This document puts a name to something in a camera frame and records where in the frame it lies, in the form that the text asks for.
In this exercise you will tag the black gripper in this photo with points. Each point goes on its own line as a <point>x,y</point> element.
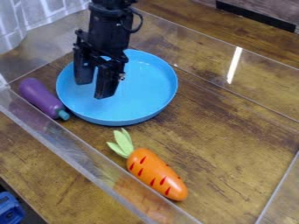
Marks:
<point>99,48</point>

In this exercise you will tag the blue round tray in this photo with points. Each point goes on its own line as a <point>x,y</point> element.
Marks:
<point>142,96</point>

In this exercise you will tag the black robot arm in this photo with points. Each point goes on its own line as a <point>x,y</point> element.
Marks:
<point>115,3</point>

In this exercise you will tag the purple toy eggplant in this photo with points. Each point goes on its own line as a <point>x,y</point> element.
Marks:
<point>36,94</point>

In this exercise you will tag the white curtain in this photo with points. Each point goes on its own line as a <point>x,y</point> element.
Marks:
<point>23,15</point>

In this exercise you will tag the orange toy carrot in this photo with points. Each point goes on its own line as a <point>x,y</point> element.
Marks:
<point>149,168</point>

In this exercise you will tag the black bar in background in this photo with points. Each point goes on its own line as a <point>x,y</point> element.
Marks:
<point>255,16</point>

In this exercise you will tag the blue object at corner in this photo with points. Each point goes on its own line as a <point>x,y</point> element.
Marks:
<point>11,209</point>

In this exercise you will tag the clear acrylic enclosure wall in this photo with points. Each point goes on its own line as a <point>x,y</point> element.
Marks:
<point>227,134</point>

